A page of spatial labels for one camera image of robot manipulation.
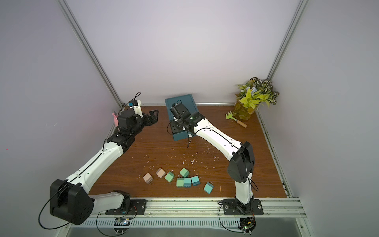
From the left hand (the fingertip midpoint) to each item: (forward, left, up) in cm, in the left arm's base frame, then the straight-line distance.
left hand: (153, 110), depth 79 cm
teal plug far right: (-32, -30, -26) cm, 51 cm away
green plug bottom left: (-30, -15, -27) cm, 42 cm away
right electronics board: (-48, -49, -30) cm, 74 cm away
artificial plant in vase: (+16, -58, -3) cm, 60 cm away
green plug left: (-27, -9, -26) cm, 39 cm away
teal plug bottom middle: (-30, -19, -27) cm, 44 cm away
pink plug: (-25, -3, -27) cm, 36 cm away
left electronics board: (-48, +13, -30) cm, 58 cm away
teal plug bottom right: (-29, -23, -26) cm, 45 cm away
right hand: (-3, -12, -6) cm, 13 cm away
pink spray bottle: (+6, +30, -15) cm, 34 cm away
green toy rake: (+21, -50, -28) cm, 61 cm away
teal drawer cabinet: (+17, -18, -9) cm, 27 cm away
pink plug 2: (-28, +4, -26) cm, 39 cm away
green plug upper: (-24, -17, -27) cm, 40 cm away
